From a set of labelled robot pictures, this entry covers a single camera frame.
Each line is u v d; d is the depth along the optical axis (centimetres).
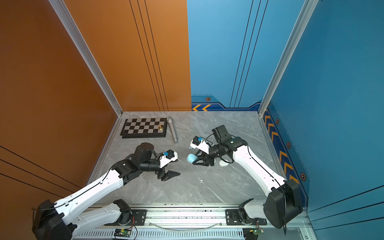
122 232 72
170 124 109
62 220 40
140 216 74
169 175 64
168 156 62
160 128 105
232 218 72
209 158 66
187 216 76
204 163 67
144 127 106
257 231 70
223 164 91
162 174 64
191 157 71
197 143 63
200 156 65
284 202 39
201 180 86
